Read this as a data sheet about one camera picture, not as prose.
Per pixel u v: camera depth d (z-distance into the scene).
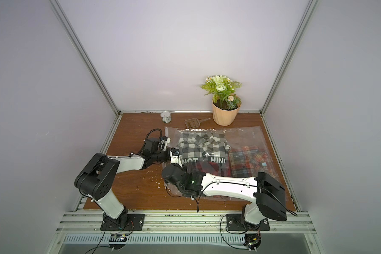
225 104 1.05
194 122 1.14
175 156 0.66
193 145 0.98
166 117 1.10
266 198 0.40
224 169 0.88
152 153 0.76
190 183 0.54
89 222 0.76
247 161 0.91
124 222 0.67
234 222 0.72
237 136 1.03
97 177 0.48
